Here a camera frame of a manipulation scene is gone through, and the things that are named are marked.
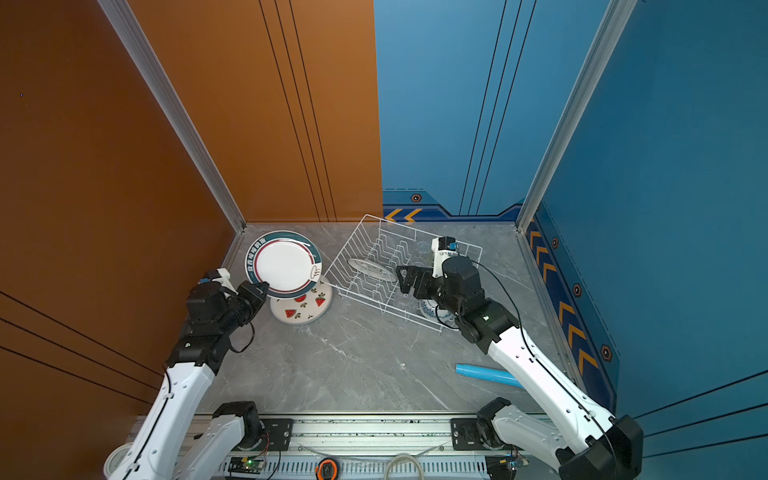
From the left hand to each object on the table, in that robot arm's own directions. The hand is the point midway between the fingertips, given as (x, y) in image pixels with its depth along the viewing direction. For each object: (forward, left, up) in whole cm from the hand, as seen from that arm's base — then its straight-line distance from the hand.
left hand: (270, 279), depth 77 cm
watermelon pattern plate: (+2, -4, -20) cm, 21 cm away
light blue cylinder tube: (-17, -59, -21) cm, 65 cm away
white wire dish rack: (+30, -31, -20) cm, 47 cm away
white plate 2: (+15, -25, -15) cm, 33 cm away
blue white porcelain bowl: (+1, -43, -15) cm, 46 cm away
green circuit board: (-38, +4, -23) cm, 44 cm away
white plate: (+7, -3, -2) cm, 8 cm away
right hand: (0, -36, +5) cm, 36 cm away
